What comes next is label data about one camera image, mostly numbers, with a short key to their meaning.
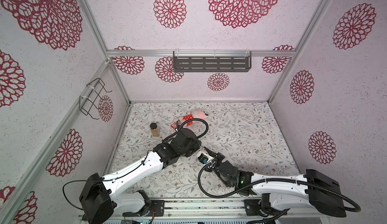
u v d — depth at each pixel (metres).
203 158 0.60
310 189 0.43
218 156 0.66
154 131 0.97
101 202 0.38
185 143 0.56
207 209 0.75
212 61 0.97
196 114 1.05
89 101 0.75
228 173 0.54
